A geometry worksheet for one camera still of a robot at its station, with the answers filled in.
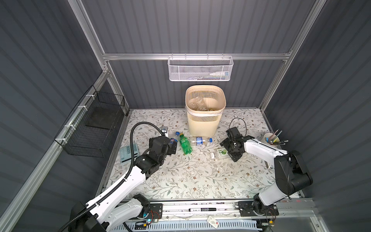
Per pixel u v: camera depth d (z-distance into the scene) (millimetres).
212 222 694
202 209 738
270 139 915
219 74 909
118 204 456
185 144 963
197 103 987
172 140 963
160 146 553
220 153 911
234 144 680
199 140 957
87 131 718
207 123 883
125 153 936
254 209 725
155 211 724
